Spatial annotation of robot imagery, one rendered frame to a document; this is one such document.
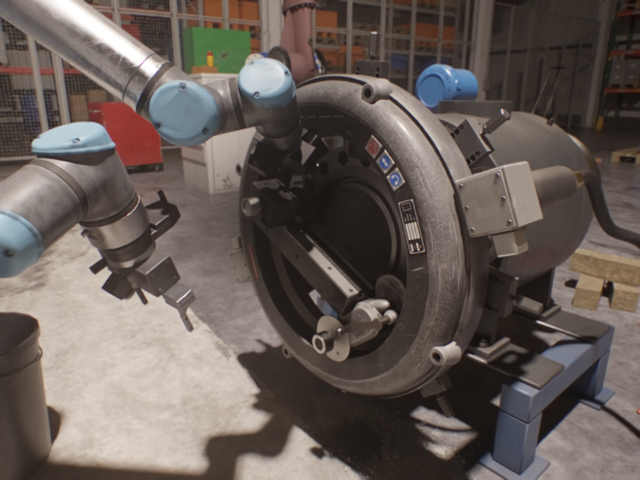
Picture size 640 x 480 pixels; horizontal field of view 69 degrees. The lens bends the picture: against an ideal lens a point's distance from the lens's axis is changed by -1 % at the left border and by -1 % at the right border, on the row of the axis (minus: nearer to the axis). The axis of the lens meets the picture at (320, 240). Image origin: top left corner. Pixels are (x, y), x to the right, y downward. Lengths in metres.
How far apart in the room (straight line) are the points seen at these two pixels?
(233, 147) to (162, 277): 4.24
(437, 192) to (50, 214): 0.60
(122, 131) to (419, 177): 5.59
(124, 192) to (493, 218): 0.57
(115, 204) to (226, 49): 7.82
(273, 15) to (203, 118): 8.66
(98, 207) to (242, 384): 1.12
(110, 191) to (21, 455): 0.94
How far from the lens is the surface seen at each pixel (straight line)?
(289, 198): 1.13
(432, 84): 1.74
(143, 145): 6.40
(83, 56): 0.76
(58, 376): 1.95
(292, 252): 1.15
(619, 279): 2.62
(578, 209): 1.55
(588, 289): 2.48
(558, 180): 1.00
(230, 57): 8.48
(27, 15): 0.80
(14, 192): 0.63
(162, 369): 1.85
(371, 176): 1.11
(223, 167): 4.92
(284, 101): 0.84
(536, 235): 1.32
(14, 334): 1.58
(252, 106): 0.84
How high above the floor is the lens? 0.93
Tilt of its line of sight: 17 degrees down
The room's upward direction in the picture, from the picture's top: straight up
